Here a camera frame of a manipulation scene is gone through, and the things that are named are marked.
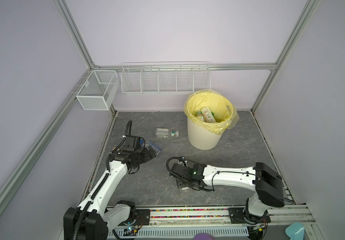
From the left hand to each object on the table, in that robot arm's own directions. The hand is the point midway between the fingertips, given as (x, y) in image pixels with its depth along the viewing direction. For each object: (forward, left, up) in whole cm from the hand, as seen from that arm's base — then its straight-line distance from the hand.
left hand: (149, 158), depth 81 cm
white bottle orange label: (-15, -18, -7) cm, 25 cm away
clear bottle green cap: (+22, -7, -8) cm, 24 cm away
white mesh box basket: (+47, +36, +11) cm, 60 cm away
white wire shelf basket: (+49, -10, +18) cm, 53 cm away
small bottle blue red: (+12, -2, -11) cm, 17 cm away
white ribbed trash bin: (+20, -33, -13) cm, 41 cm away
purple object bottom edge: (-36, -25, -13) cm, 46 cm away
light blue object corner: (-36, -69, -12) cm, 79 cm away
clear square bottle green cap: (+26, -31, +4) cm, 41 cm away
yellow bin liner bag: (+22, -46, +9) cm, 52 cm away
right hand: (-11, -16, -8) cm, 21 cm away
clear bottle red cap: (+23, -36, +6) cm, 43 cm away
